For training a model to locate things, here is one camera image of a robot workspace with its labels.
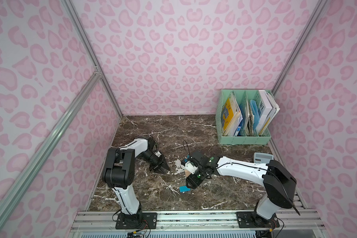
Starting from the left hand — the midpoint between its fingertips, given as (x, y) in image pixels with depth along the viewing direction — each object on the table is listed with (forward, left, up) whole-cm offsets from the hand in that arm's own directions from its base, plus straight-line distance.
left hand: (168, 169), depth 86 cm
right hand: (-8, -13, 0) cm, 15 cm away
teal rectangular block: (-11, -9, -1) cm, 14 cm away
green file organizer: (+28, -47, +14) cm, 56 cm away
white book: (+28, -60, +20) cm, 70 cm away
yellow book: (+31, -39, +15) cm, 52 cm away
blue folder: (+27, -52, +19) cm, 61 cm away
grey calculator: (+8, -58, -2) cm, 58 cm away
